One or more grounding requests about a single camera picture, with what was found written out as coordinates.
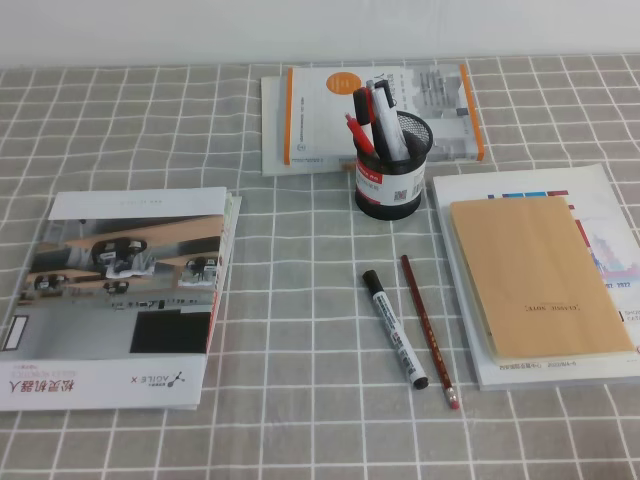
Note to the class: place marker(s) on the red gel pen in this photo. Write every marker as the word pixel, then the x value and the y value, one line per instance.
pixel 361 138

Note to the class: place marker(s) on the black mesh pen holder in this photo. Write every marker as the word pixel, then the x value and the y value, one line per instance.
pixel 392 190

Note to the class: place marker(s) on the white marker in holder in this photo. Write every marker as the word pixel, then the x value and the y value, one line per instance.
pixel 386 116

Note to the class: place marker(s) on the black capped marker in holder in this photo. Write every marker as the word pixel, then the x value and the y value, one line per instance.
pixel 362 111

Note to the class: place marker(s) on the black white marker on table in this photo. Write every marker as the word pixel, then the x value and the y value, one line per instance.
pixel 395 331

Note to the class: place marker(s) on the orange edged white book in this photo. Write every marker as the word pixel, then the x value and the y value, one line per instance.
pixel 318 98

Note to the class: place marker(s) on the dark red pencil with eraser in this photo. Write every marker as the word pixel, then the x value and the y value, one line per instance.
pixel 448 389

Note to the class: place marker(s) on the robotics brochure with photo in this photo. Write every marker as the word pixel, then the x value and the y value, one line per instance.
pixel 117 309

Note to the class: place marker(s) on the tan kraft notebook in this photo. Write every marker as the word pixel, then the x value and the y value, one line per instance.
pixel 539 291

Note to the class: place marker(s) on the white brochure under notebook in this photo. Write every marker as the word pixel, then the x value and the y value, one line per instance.
pixel 607 237

